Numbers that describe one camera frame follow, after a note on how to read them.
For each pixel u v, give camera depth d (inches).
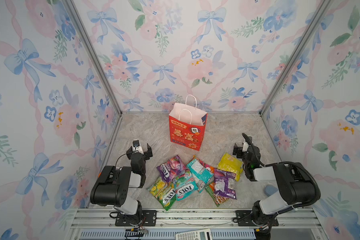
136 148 30.2
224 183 32.2
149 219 28.8
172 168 33.7
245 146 32.4
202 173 33.1
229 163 35.2
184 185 31.5
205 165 35.3
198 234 27.1
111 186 17.9
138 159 27.4
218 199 31.3
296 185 18.2
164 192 31.3
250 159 28.7
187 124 31.1
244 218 28.5
